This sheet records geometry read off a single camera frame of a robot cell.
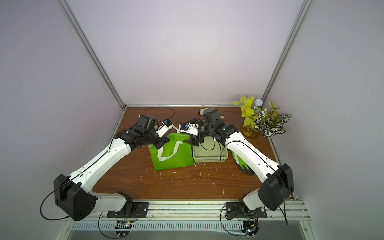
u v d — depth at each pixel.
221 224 0.70
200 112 1.15
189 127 0.61
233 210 0.73
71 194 0.39
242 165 0.87
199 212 0.74
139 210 0.73
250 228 0.70
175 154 0.80
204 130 0.63
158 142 0.70
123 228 0.72
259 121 0.78
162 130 0.70
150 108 0.61
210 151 0.62
